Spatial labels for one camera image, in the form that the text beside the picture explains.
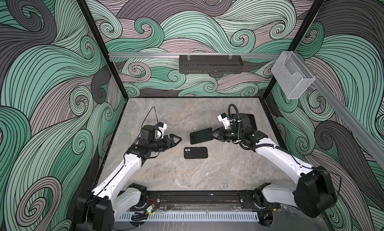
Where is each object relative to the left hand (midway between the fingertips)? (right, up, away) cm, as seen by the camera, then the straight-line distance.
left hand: (178, 140), depth 79 cm
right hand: (+17, +3, -1) cm, 17 cm away
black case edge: (+10, -10, +12) cm, 18 cm away
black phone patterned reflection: (+12, +2, -1) cm, 13 cm away
